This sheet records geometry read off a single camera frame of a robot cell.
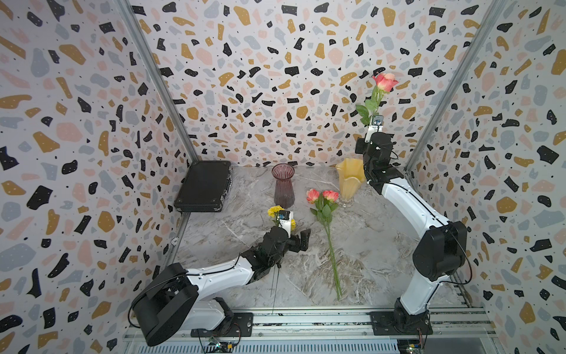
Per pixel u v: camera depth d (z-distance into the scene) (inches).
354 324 30.0
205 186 43.1
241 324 29.1
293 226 38.3
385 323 28.9
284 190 38.5
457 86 35.0
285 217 28.2
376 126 26.6
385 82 27.8
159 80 33.7
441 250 18.7
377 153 24.6
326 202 41.8
